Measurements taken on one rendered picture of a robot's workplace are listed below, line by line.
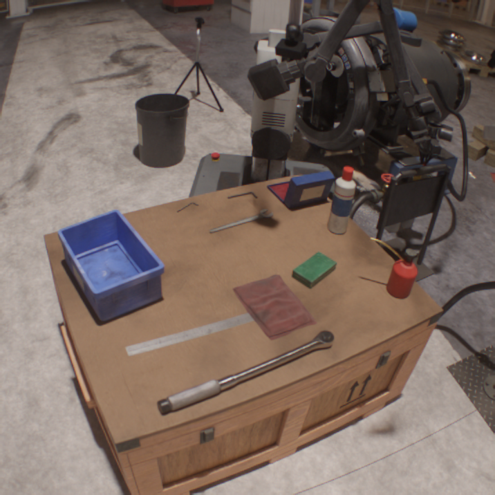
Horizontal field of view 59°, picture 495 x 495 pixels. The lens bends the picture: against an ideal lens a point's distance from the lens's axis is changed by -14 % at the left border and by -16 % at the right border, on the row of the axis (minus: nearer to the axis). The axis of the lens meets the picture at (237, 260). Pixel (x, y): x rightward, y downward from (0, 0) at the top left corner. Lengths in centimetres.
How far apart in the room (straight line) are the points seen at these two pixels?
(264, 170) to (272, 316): 97
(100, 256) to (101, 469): 67
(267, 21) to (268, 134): 451
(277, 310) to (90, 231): 58
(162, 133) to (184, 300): 155
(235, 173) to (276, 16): 440
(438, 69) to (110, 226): 207
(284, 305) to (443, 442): 83
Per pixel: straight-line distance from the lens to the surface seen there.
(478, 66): 691
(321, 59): 172
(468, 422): 187
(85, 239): 146
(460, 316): 224
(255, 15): 635
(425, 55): 286
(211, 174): 227
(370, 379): 152
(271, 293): 134
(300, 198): 168
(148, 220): 161
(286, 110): 196
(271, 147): 204
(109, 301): 123
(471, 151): 382
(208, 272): 141
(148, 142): 279
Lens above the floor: 140
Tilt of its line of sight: 40 degrees down
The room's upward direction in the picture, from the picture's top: 5 degrees clockwise
